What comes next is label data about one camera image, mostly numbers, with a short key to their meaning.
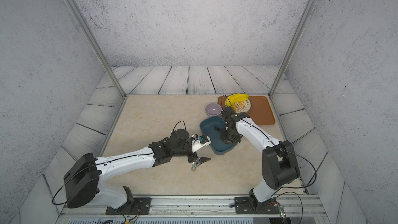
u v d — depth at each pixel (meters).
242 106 1.12
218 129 1.00
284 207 0.73
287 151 0.45
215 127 1.02
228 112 0.71
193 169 0.85
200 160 0.68
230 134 0.73
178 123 0.59
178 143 0.60
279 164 0.44
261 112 1.13
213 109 1.08
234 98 1.09
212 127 1.02
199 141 0.65
